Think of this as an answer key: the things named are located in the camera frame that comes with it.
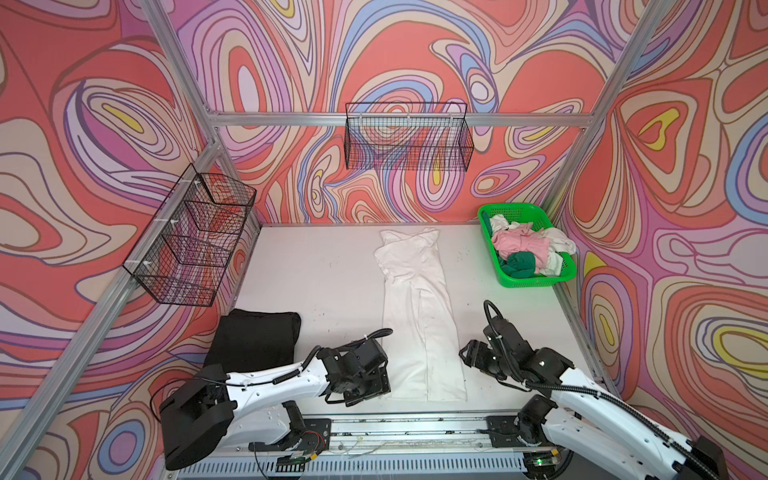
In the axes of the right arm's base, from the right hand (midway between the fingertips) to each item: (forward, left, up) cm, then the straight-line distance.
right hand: (472, 365), depth 80 cm
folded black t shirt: (+10, +65, 0) cm, 65 cm away
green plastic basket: (+57, -34, +2) cm, 66 cm away
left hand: (-6, +23, -2) cm, 24 cm away
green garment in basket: (+32, -22, +3) cm, 38 cm away
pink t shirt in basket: (+44, -28, +2) cm, 52 cm away
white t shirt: (+12, +13, -4) cm, 18 cm away
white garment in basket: (+40, -37, +5) cm, 55 cm away
